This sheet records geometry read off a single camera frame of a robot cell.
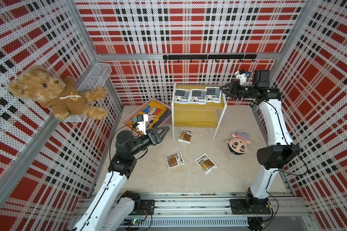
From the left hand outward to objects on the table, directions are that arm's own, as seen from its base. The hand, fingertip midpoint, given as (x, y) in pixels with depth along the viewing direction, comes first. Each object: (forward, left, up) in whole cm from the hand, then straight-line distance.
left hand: (169, 128), depth 66 cm
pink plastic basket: (+26, +7, -26) cm, 38 cm away
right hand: (+21, -28, +6) cm, 36 cm away
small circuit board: (-33, +19, -32) cm, 50 cm away
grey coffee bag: (+23, -24, +1) cm, 33 cm away
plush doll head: (+6, -41, -25) cm, 48 cm away
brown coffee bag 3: (-4, -21, -31) cm, 37 cm away
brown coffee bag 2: (-2, -1, -31) cm, 31 cm away
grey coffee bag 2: (+21, -6, +1) cm, 22 cm away
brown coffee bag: (+16, -8, -32) cm, 37 cm away
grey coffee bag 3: (+22, -15, +1) cm, 26 cm away
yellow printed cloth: (+35, +16, -25) cm, 46 cm away
